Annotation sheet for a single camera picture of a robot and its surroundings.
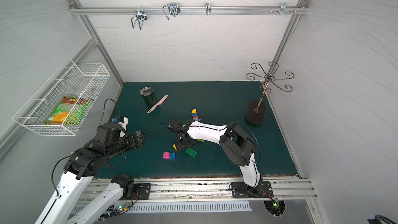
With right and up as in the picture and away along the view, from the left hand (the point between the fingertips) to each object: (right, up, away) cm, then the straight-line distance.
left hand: (138, 137), depth 70 cm
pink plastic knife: (-2, +14, +38) cm, 40 cm away
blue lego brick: (+24, +7, +30) cm, 39 cm away
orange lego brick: (+24, +6, +29) cm, 38 cm away
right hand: (+18, -9, +17) cm, 27 cm away
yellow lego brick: (+24, +9, +32) cm, 40 cm away
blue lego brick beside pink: (+13, -14, +14) cm, 24 cm away
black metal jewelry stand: (+65, +8, +32) cm, 73 cm away
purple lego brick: (+25, +4, +29) cm, 39 cm away
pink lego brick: (+9, -14, +14) cm, 22 cm away
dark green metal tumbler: (-6, +19, +32) cm, 37 cm away
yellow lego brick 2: (+15, -8, +9) cm, 19 cm away
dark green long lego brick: (+23, -13, +16) cm, 31 cm away
